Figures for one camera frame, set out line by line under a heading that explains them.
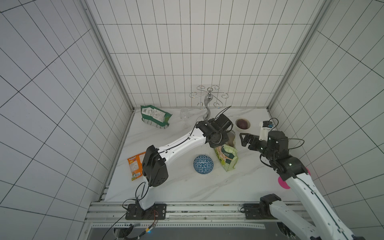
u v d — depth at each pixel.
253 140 0.63
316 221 0.41
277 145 0.51
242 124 1.03
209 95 0.87
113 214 0.73
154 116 1.01
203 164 0.88
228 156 0.79
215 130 0.57
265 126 0.64
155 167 0.46
